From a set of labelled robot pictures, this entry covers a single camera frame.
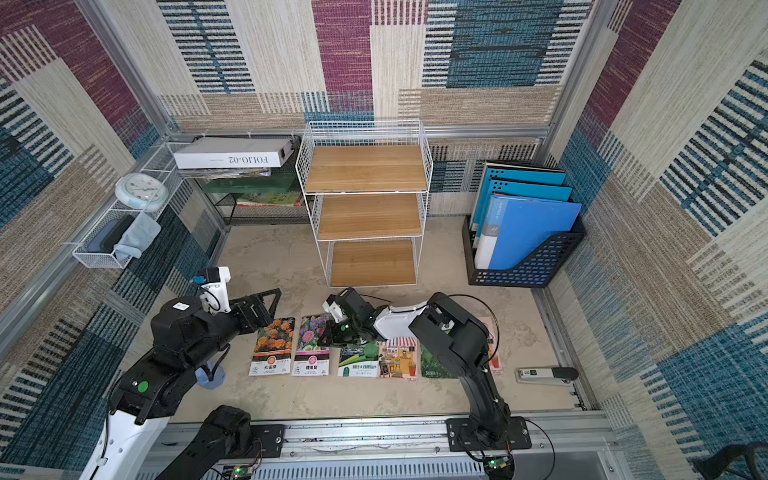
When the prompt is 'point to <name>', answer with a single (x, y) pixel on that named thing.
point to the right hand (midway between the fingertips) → (316, 342)
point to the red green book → (273, 199)
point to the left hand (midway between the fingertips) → (266, 293)
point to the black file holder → (534, 271)
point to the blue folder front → (509, 225)
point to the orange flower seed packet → (273, 348)
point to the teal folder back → (514, 175)
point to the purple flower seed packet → (312, 354)
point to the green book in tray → (275, 182)
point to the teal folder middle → (522, 190)
